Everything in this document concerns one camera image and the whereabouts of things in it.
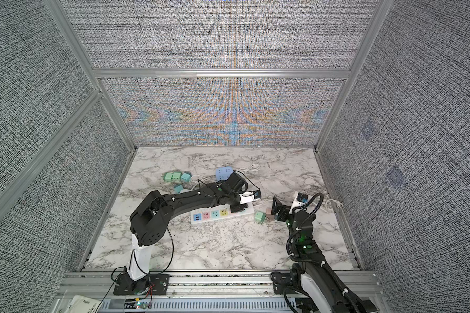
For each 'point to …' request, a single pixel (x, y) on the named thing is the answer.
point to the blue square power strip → (223, 173)
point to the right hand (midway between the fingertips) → (284, 195)
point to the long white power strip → (217, 212)
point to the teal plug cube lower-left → (178, 188)
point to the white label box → (82, 304)
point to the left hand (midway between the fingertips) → (249, 200)
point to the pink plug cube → (269, 215)
